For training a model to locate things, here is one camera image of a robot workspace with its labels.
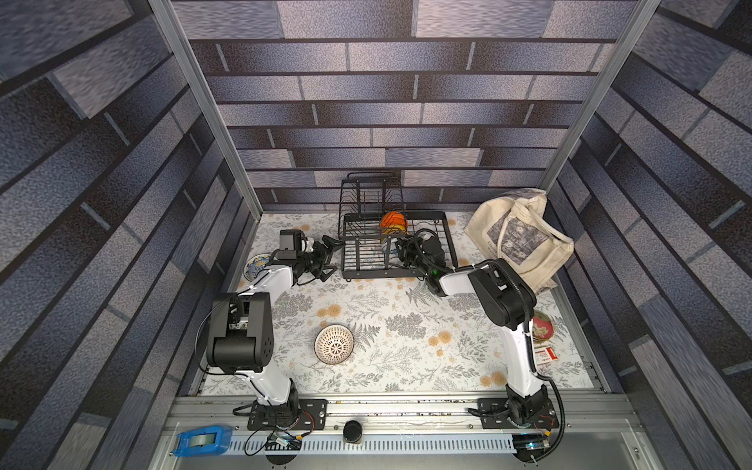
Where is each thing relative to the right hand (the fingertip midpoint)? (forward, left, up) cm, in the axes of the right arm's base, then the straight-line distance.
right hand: (391, 234), depth 98 cm
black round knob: (-57, +8, -2) cm, 57 cm away
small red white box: (-36, -44, -10) cm, 58 cm away
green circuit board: (-57, -35, -14) cm, 68 cm away
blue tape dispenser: (-59, +43, -6) cm, 73 cm away
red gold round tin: (-29, -46, -9) cm, 55 cm away
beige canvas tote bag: (+3, -41, +1) cm, 41 cm away
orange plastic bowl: (+10, -1, -2) cm, 10 cm away
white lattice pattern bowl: (-34, +17, -11) cm, 40 cm away
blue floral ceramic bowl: (-2, -1, -6) cm, 7 cm away
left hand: (-10, +15, +3) cm, 18 cm away
